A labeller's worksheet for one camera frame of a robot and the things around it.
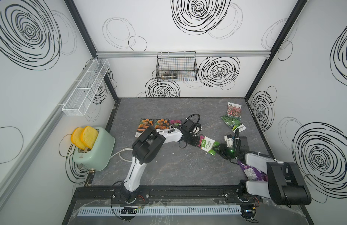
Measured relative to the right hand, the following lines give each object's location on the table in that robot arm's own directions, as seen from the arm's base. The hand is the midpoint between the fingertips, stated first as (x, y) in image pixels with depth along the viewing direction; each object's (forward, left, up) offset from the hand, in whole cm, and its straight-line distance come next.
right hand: (216, 149), depth 89 cm
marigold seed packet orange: (+20, +37, -1) cm, 42 cm away
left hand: (+5, +10, -1) cm, 11 cm away
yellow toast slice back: (-5, +78, +21) cm, 81 cm away
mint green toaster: (-12, +68, +11) cm, 69 cm away
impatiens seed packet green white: (+21, +26, -1) cm, 34 cm away
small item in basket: (+35, +30, +31) cm, 56 cm away
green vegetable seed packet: (+23, -17, -2) cm, 28 cm away
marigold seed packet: (+19, +51, 0) cm, 54 cm away
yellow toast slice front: (-2, +74, +18) cm, 76 cm away
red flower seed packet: (+35, -20, -2) cm, 41 cm away
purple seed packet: (-14, -19, +1) cm, 23 cm away
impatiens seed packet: (+4, +5, -2) cm, 7 cm away
